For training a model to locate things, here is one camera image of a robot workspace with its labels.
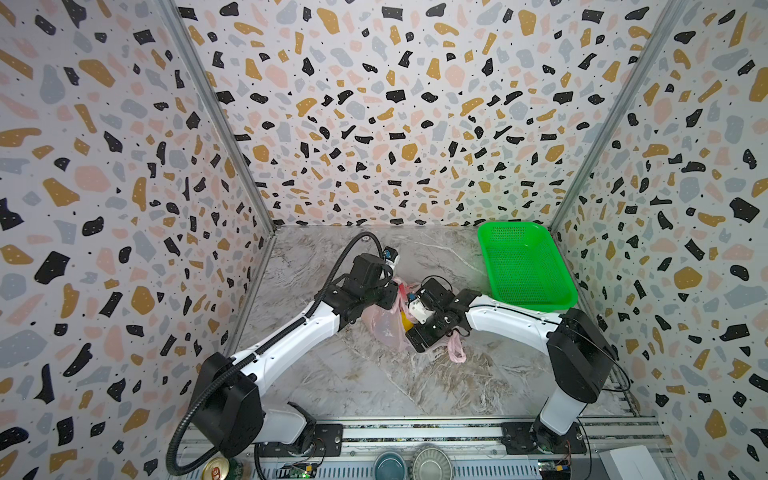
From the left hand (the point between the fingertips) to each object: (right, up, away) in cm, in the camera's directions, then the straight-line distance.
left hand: (393, 279), depth 81 cm
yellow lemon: (+4, -12, -3) cm, 13 cm away
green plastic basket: (+48, +1, +30) cm, 57 cm away
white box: (+54, -41, -13) cm, 69 cm away
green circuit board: (-21, -44, -11) cm, 50 cm away
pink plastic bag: (-2, -13, +5) cm, 14 cm away
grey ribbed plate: (+9, -43, -10) cm, 45 cm away
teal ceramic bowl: (0, -43, -10) cm, 45 cm away
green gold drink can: (-34, -37, -20) cm, 54 cm away
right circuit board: (+39, -45, -9) cm, 60 cm away
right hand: (+5, -16, +4) cm, 17 cm away
